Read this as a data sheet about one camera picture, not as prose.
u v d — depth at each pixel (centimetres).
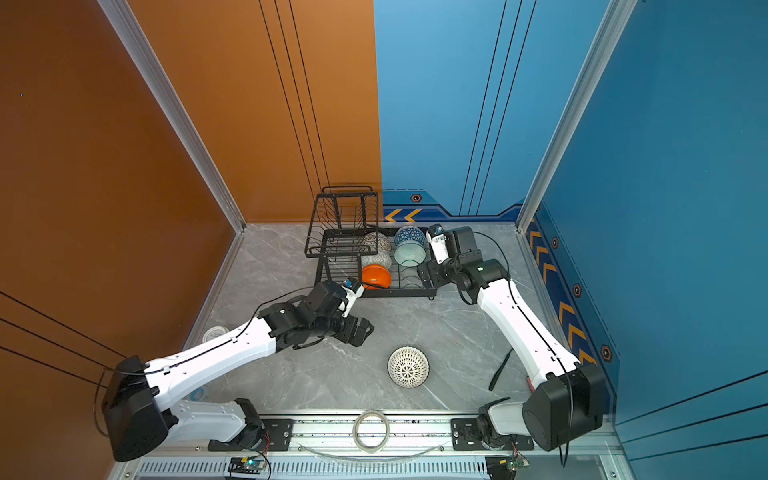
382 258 105
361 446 72
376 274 101
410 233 111
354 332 69
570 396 39
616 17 70
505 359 85
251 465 70
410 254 106
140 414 38
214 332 85
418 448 72
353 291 69
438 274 71
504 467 71
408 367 83
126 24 71
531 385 44
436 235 70
